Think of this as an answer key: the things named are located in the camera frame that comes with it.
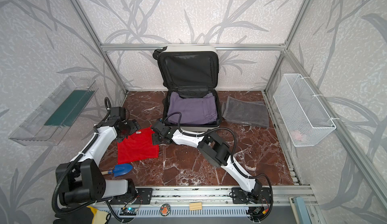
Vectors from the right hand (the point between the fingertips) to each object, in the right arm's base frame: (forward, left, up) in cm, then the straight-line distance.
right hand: (155, 134), depth 92 cm
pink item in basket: (-9, -75, +18) cm, 78 cm away
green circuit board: (-38, +6, -4) cm, 39 cm away
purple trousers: (+17, -23, +1) cm, 29 cm away
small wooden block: (-37, -26, -2) cm, 45 cm away
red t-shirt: (-7, +10, -1) cm, 12 cm away
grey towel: (+17, -64, -2) cm, 66 cm away
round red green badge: (-38, -12, -2) cm, 40 cm away
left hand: (+2, +10, +8) cm, 14 cm away
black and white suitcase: (+33, -22, +23) cm, 46 cm away
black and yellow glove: (-40, +24, -1) cm, 46 cm away
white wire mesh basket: (-12, -72, +32) cm, 80 cm away
